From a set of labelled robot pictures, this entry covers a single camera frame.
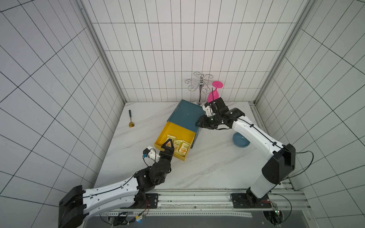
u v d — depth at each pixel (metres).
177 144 0.77
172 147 0.67
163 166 0.54
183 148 0.76
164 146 0.67
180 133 0.79
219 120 0.60
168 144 0.70
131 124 1.07
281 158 0.42
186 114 0.83
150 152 0.67
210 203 0.73
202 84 0.95
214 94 0.98
